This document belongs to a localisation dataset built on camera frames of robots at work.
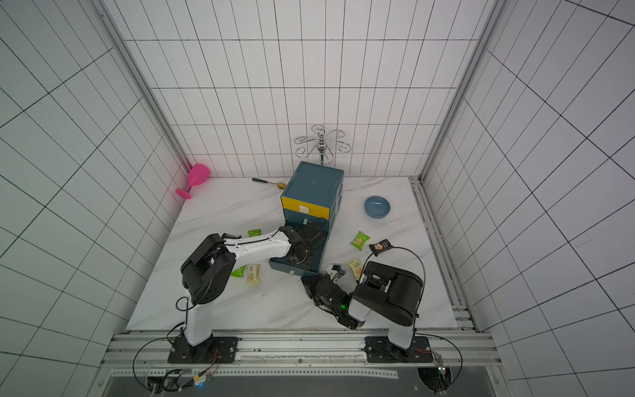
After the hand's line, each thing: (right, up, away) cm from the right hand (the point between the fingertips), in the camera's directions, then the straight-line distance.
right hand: (291, 282), depth 85 cm
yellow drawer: (+3, +27, 0) cm, 27 cm away
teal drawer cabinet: (+8, +32, +3) cm, 33 cm away
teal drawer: (0, +23, +5) cm, 24 cm away
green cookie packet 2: (+26, +13, +12) cm, 32 cm away
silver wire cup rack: (+11, +51, +9) cm, 53 cm away
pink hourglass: (-49, +41, +31) cm, 70 cm away
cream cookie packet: (+24, +4, +4) cm, 24 cm away
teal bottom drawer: (-1, +7, -3) cm, 8 cm away
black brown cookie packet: (+34, +11, +10) cm, 37 cm away
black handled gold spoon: (-9, +36, +33) cm, 49 cm away
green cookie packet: (-17, +15, +15) cm, 28 cm away
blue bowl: (+35, +26, +22) cm, 49 cm away
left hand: (+2, +5, +5) cm, 7 cm away
